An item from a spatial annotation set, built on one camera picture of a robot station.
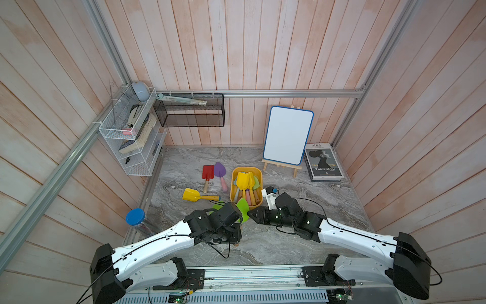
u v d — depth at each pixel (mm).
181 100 920
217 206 563
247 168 1034
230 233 604
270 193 709
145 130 819
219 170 1077
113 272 386
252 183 1002
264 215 661
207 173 1079
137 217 702
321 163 1073
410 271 403
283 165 1025
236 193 959
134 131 715
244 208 791
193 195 974
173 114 1058
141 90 822
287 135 936
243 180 1008
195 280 729
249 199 928
